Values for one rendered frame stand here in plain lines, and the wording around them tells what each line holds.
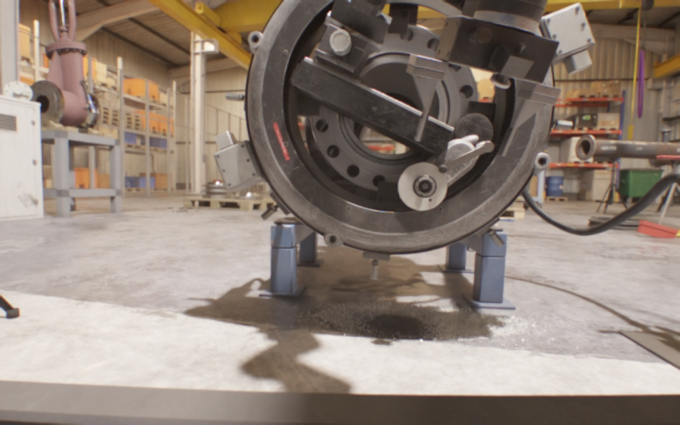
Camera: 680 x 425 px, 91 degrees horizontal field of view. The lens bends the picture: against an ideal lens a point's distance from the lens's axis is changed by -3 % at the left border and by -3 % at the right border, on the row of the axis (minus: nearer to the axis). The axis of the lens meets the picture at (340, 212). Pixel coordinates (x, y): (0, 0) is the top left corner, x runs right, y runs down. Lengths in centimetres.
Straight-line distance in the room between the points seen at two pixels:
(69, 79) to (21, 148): 111
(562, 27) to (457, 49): 60
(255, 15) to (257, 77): 1298
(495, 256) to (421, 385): 61
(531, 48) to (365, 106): 43
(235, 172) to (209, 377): 48
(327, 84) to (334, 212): 30
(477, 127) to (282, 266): 77
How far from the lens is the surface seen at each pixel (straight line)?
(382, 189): 94
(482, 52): 47
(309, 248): 170
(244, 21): 1397
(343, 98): 83
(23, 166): 446
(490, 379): 84
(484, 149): 85
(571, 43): 103
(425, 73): 45
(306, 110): 98
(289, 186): 85
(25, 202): 447
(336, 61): 80
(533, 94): 52
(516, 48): 46
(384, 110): 82
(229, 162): 93
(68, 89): 513
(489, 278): 127
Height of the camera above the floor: 39
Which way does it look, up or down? 4 degrees down
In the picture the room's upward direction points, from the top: 1 degrees clockwise
